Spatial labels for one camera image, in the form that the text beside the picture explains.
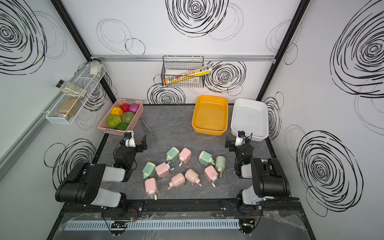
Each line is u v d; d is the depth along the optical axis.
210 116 1.09
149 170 0.80
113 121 1.01
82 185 0.45
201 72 0.84
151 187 0.75
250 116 1.15
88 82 0.94
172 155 0.85
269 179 0.45
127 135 0.75
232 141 0.81
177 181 0.75
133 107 1.10
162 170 0.79
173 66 0.96
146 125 1.05
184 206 0.76
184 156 0.85
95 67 0.87
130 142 0.76
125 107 1.12
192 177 0.77
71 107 0.68
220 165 0.81
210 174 0.79
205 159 0.84
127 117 1.03
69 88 0.70
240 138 0.77
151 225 0.96
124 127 1.01
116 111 1.07
